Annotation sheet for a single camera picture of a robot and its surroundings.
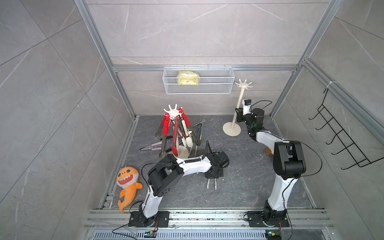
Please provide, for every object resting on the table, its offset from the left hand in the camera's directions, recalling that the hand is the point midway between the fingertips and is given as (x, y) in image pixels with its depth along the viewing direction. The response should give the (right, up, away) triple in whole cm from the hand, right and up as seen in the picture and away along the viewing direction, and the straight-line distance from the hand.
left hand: (221, 174), depth 88 cm
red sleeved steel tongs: (-31, +26, -16) cm, 44 cm away
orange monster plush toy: (-52, +1, -8) cm, 53 cm away
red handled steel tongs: (-19, +30, -13) cm, 38 cm away
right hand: (+13, +41, +8) cm, 44 cm away
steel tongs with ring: (-11, +32, +27) cm, 43 cm away
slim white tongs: (-4, -5, -6) cm, 8 cm away
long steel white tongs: (-22, +22, -11) cm, 33 cm away
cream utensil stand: (+13, +27, +23) cm, 38 cm away
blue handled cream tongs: (-13, +24, +19) cm, 33 cm away
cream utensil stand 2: (-24, +12, +11) cm, 29 cm away
